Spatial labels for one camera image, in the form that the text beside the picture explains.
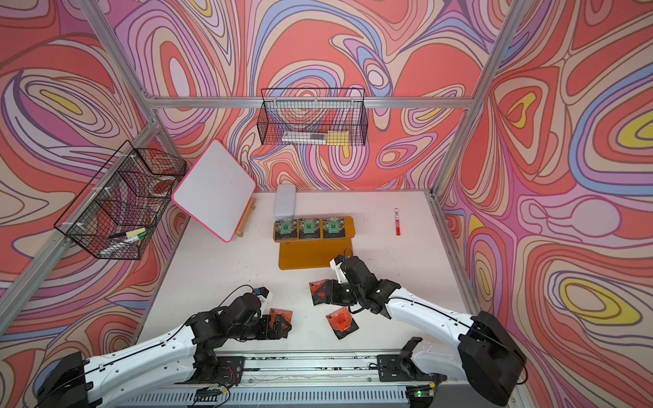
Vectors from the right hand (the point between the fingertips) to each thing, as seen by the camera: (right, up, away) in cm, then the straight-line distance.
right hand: (321, 301), depth 78 cm
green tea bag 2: (-13, +23, +10) cm, 28 cm away
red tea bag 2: (-12, -6, +5) cm, 15 cm away
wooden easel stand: (-31, +31, +31) cm, 54 cm away
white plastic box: (-18, +32, +37) cm, 52 cm away
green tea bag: (-5, +23, +10) cm, 26 cm away
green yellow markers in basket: (-54, +22, -6) cm, 58 cm away
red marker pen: (+31, +21, +27) cm, 46 cm away
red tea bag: (-3, +2, +12) cm, 12 cm away
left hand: (-11, -9, -1) cm, 14 cm away
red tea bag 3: (+7, -8, +4) cm, 11 cm away
